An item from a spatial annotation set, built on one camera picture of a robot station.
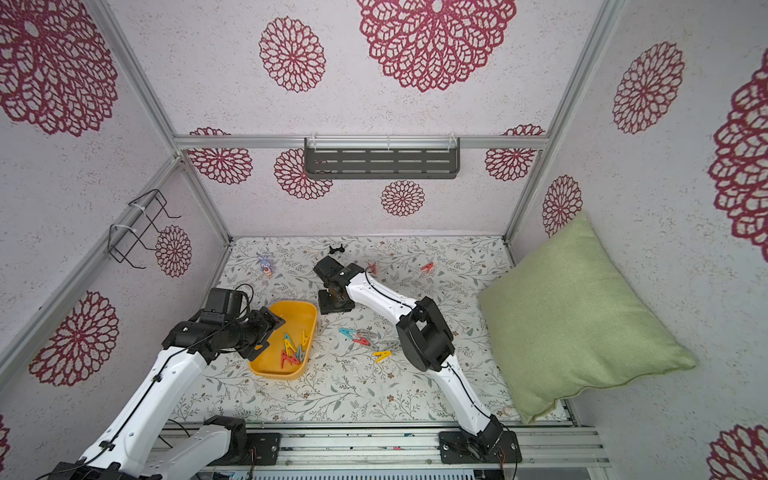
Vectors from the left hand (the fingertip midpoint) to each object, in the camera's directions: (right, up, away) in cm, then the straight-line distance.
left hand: (279, 331), depth 78 cm
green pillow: (+69, +5, -11) cm, 70 cm away
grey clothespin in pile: (+27, -7, +14) cm, 31 cm away
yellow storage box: (0, 0, +19) cm, 20 cm away
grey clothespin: (+3, -9, +11) cm, 14 cm away
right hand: (+9, +5, +15) cm, 18 cm away
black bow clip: (+8, +23, +38) cm, 45 cm away
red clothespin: (+44, +17, +34) cm, 58 cm away
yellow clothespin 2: (+27, -10, +11) cm, 31 cm away
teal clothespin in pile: (+16, -4, +16) cm, 24 cm away
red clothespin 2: (0, -10, +9) cm, 14 cm away
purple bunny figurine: (-15, +17, +29) cm, 37 cm away
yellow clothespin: (+3, -5, +13) cm, 15 cm away
